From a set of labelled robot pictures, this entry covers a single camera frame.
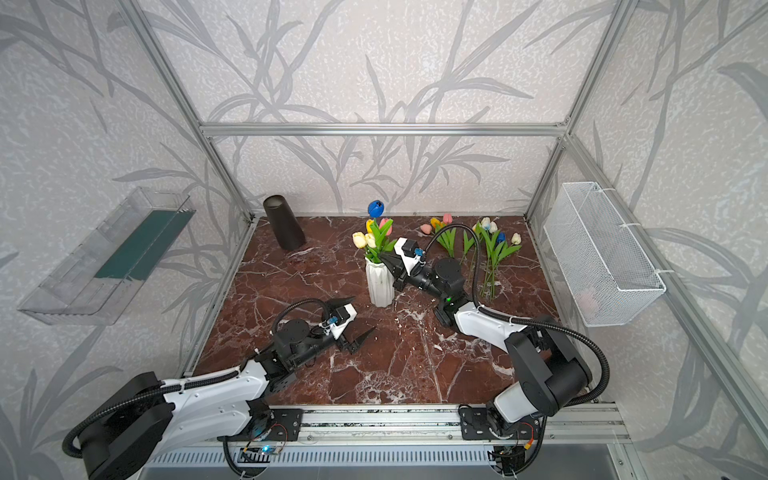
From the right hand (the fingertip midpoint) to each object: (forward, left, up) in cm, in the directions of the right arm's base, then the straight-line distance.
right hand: (382, 246), depth 76 cm
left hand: (-11, +4, -11) cm, 16 cm away
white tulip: (-2, +2, +5) cm, 6 cm away
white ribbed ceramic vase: (-3, +1, -13) cm, 14 cm away
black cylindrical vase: (+21, +35, -16) cm, 44 cm away
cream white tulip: (-1, +5, +4) cm, 7 cm away
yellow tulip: (+6, +4, +2) cm, 7 cm away
